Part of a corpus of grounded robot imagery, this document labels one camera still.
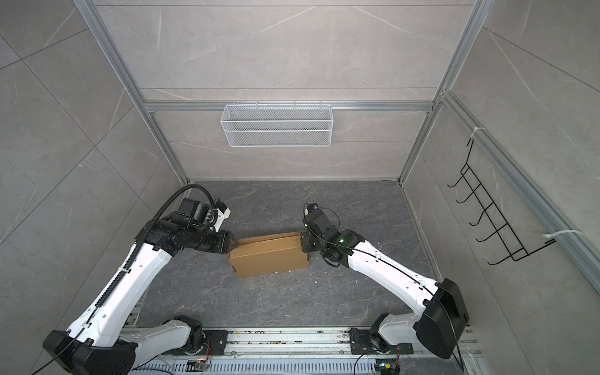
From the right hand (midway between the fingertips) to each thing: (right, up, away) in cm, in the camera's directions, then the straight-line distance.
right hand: (306, 234), depth 80 cm
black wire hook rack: (+53, -1, -22) cm, 58 cm away
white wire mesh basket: (-12, +45, +21) cm, 51 cm away
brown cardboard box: (-13, -6, -3) cm, 15 cm away
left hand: (-24, 0, -7) cm, 25 cm away
